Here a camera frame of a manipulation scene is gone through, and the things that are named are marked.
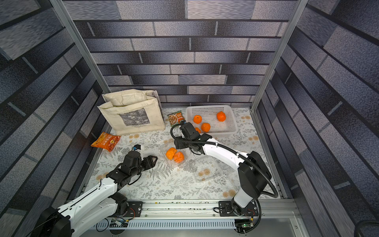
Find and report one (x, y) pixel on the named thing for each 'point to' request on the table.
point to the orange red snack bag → (107, 141)
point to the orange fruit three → (197, 119)
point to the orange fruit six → (178, 157)
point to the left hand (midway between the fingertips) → (155, 158)
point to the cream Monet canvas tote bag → (133, 110)
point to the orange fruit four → (206, 127)
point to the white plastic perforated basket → (211, 119)
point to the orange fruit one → (221, 116)
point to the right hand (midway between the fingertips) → (179, 139)
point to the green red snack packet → (175, 118)
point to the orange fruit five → (170, 153)
